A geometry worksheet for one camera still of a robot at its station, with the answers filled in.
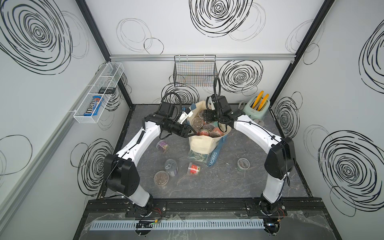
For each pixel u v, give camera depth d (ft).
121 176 1.40
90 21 2.48
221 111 2.18
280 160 1.58
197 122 3.17
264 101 3.08
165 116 2.10
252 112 3.10
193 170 2.66
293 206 2.53
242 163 2.74
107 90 2.45
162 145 2.99
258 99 3.13
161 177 2.58
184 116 2.37
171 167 2.64
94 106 2.28
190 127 2.32
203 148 2.67
